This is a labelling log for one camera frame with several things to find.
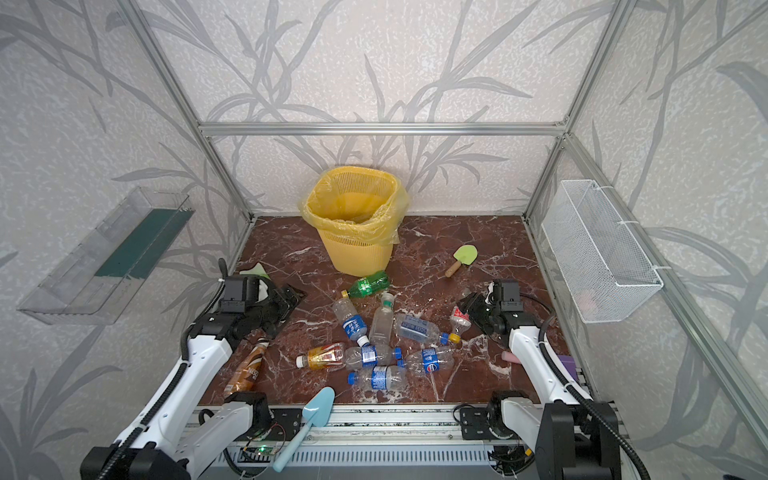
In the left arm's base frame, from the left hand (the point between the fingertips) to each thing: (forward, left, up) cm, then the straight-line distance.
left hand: (305, 293), depth 80 cm
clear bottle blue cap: (-13, -18, -11) cm, 25 cm away
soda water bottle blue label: (-6, -31, -10) cm, 33 cm away
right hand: (+2, -44, -6) cm, 45 cm away
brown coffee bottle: (-17, +14, -10) cm, 25 cm away
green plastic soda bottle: (+8, -14, -10) cm, 19 cm away
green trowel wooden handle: (+25, -50, -16) cm, 58 cm away
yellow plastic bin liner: (+33, -12, +2) cm, 35 cm away
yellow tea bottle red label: (-14, -5, -10) cm, 18 cm away
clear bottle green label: (-3, -20, -14) cm, 25 cm away
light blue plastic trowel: (-26, -5, -14) cm, 30 cm away
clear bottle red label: (-5, -43, -7) cm, 44 cm away
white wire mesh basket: (-3, -69, +21) cm, 72 cm away
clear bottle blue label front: (-19, -22, -10) cm, 31 cm away
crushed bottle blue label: (-14, -34, -11) cm, 38 cm away
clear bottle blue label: (-5, -12, -9) cm, 16 cm away
